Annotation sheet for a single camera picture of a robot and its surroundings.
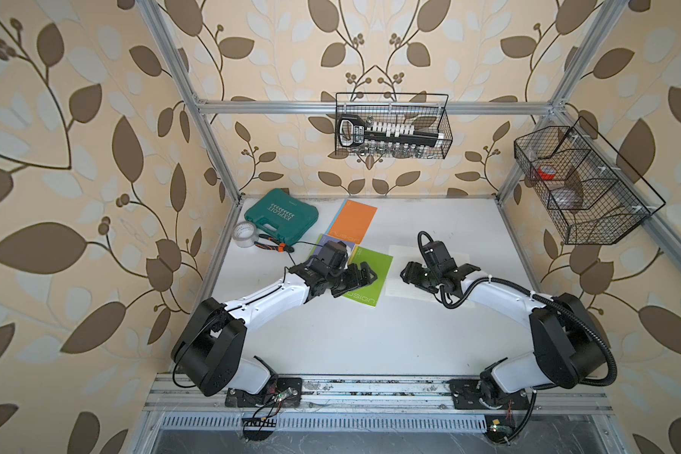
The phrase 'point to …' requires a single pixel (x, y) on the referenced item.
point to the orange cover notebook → (351, 221)
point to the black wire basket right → (591, 194)
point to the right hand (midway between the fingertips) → (407, 277)
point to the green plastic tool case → (282, 217)
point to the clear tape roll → (245, 235)
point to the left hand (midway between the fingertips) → (365, 277)
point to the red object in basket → (547, 172)
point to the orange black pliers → (280, 247)
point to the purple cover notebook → (324, 238)
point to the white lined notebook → (395, 286)
